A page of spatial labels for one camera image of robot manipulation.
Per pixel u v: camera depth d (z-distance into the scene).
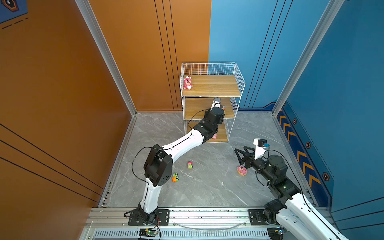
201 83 0.79
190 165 0.89
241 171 0.86
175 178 0.85
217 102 0.71
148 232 0.71
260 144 0.64
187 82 0.72
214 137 1.02
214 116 0.63
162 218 0.74
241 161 0.67
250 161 0.65
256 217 0.72
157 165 0.50
